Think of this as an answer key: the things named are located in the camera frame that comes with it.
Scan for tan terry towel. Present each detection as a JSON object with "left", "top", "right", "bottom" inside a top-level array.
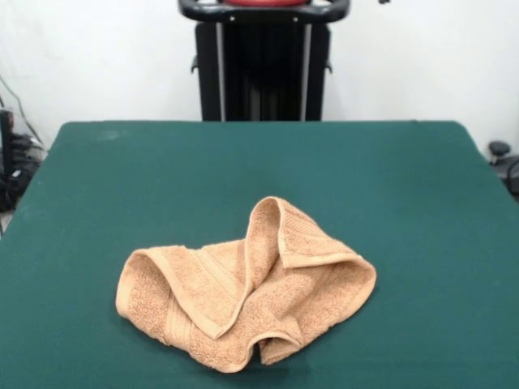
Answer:
[{"left": 114, "top": 195, "right": 378, "bottom": 362}]

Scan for dark green table cloth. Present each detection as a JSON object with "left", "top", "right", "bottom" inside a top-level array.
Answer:
[{"left": 0, "top": 119, "right": 519, "bottom": 389}]

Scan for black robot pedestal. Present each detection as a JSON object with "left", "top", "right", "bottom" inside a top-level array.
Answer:
[{"left": 177, "top": 0, "right": 350, "bottom": 122}]

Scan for black equipment with cables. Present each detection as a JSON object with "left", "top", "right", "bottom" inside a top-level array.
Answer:
[{"left": 0, "top": 72, "right": 49, "bottom": 236}]

